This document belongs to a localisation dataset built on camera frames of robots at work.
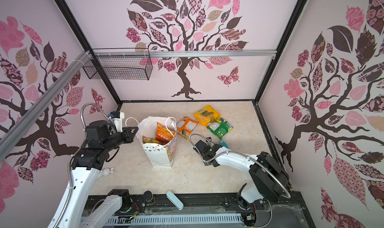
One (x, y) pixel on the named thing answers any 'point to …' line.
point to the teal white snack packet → (224, 144)
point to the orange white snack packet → (184, 126)
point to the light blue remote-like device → (175, 200)
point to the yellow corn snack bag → (207, 115)
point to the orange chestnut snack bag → (163, 135)
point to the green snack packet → (220, 129)
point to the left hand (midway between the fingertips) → (138, 130)
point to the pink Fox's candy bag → (146, 140)
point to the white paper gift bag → (161, 156)
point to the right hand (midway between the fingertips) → (211, 156)
